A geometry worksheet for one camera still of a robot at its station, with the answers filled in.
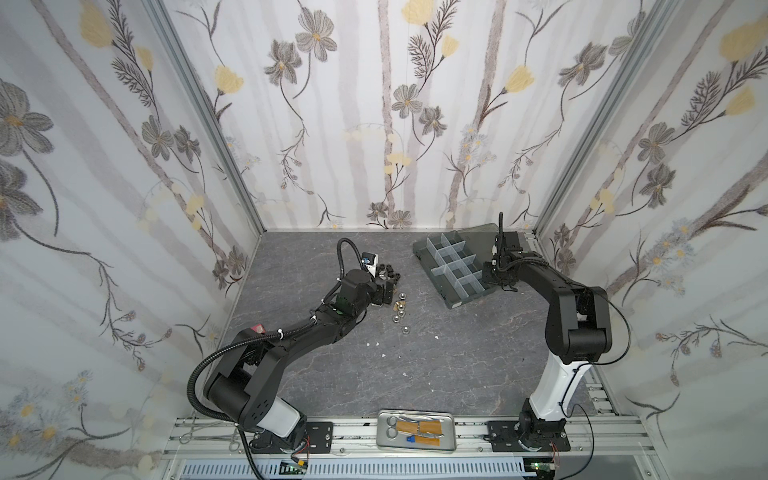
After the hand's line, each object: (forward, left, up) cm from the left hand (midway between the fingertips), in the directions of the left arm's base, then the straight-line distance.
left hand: (376, 269), depth 88 cm
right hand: (+5, -37, -7) cm, 38 cm away
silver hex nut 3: (0, -9, -16) cm, 18 cm away
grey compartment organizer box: (+12, -28, -12) cm, 33 cm away
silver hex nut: (-13, -9, -15) cm, 22 cm away
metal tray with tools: (-40, -10, -14) cm, 44 cm away
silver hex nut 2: (-4, -8, -16) cm, 18 cm away
